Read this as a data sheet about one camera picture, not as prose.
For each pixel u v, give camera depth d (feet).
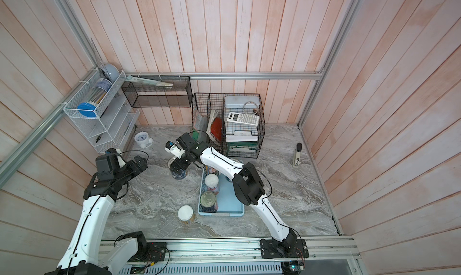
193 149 2.31
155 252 2.40
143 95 3.46
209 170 2.88
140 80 3.00
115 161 1.98
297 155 3.29
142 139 3.63
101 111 2.44
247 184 1.88
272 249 2.40
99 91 2.49
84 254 1.29
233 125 3.04
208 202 2.50
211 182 2.68
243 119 3.05
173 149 2.64
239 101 3.31
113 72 2.73
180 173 2.68
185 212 2.54
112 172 1.87
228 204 2.83
